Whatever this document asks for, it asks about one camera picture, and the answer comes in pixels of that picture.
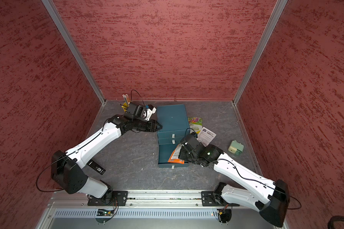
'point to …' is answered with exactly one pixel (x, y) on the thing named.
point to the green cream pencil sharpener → (236, 148)
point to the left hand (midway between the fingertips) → (158, 130)
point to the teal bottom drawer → (165, 150)
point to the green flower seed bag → (195, 123)
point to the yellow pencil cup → (124, 106)
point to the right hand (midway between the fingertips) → (180, 157)
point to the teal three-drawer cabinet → (174, 120)
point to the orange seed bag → (174, 157)
